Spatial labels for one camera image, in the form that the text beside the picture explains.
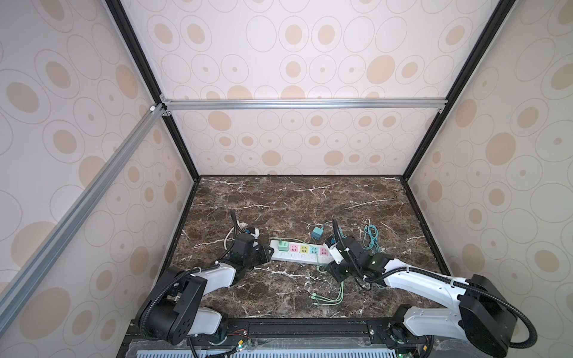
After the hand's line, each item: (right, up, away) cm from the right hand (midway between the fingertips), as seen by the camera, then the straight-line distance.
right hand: (336, 264), depth 85 cm
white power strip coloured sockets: (-14, +3, +4) cm, 15 cm away
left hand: (-23, +5, +4) cm, 23 cm away
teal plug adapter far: (-6, +10, +11) cm, 17 cm away
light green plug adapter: (-21, +7, +2) cm, 22 cm away
